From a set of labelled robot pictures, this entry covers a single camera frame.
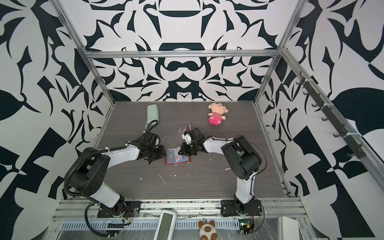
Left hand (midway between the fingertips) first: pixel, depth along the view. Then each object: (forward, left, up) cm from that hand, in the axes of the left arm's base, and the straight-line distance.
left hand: (167, 152), depth 92 cm
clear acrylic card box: (+15, -10, +1) cm, 18 cm away
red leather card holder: (-2, -3, -1) cm, 4 cm away
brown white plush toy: (-39, -20, +2) cm, 44 cm away
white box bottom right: (-40, -55, +3) cm, 68 cm away
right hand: (-1, -7, +2) cm, 7 cm away
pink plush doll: (+29, -34, +4) cm, 45 cm away
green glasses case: (+29, +13, +1) cm, 32 cm away
